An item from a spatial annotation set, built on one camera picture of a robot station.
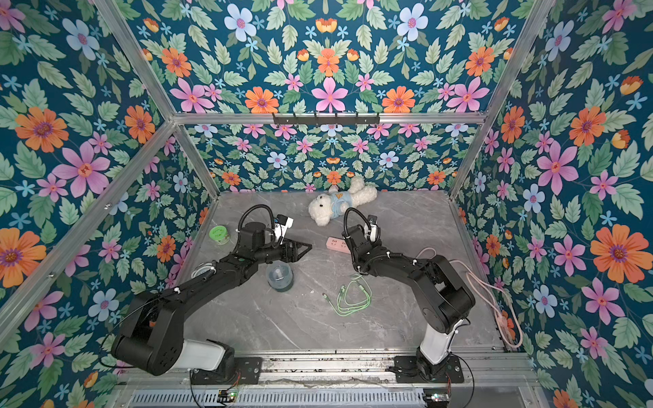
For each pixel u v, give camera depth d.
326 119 0.93
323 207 1.04
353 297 0.89
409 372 0.72
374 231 0.83
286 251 0.75
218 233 1.01
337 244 0.99
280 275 0.86
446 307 0.47
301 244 0.82
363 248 0.72
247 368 0.74
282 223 0.77
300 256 0.78
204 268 0.91
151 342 0.42
